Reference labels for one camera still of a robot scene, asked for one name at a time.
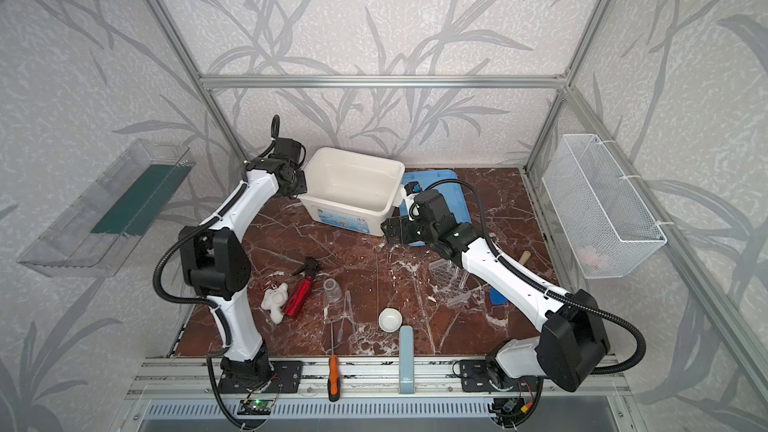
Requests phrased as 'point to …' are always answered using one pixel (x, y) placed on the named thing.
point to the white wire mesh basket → (608, 229)
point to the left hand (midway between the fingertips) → (296, 176)
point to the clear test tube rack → (452, 283)
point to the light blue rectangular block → (407, 359)
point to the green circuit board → (255, 407)
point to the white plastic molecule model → (274, 300)
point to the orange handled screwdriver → (334, 389)
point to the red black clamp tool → (300, 291)
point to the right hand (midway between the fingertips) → (397, 213)
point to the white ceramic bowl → (390, 319)
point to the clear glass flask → (332, 290)
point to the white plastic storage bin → (351, 189)
